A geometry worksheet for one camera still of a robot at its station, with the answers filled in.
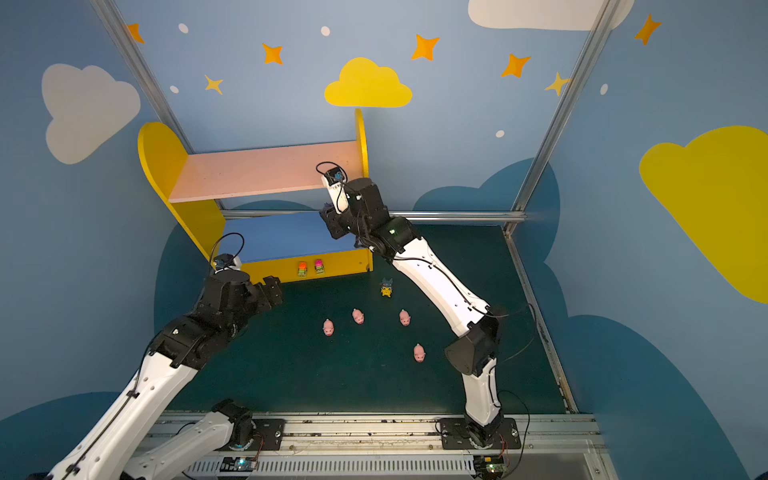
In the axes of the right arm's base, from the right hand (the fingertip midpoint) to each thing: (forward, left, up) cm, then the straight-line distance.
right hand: (338, 209), depth 74 cm
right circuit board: (-48, -40, -39) cm, 73 cm away
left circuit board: (-51, +21, -37) cm, 66 cm away
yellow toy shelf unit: (+32, +40, -28) cm, 59 cm away
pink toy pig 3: (-10, -19, -37) cm, 43 cm away
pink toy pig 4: (-22, -23, -36) cm, 48 cm away
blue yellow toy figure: (-1, -12, -34) cm, 36 cm away
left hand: (-16, +16, -11) cm, 25 cm away
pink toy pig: (-16, +5, -35) cm, 39 cm away
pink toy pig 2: (-10, -3, -37) cm, 38 cm away
